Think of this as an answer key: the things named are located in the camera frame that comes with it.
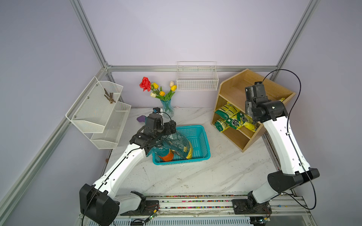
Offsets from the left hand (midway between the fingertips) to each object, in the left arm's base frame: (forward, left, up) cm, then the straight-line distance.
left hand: (169, 123), depth 78 cm
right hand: (+1, -47, +11) cm, 48 cm away
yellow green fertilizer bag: (+16, -38, -6) cm, 41 cm away
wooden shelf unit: (+20, -39, +7) cm, 44 cm away
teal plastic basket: (+8, -18, -24) cm, 31 cm away
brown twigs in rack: (+16, +37, +6) cm, 41 cm away
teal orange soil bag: (-13, +2, -12) cm, 18 cm away
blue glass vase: (+30, +5, -20) cm, 37 cm away
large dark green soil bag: (-9, -5, -7) cm, 12 cm away
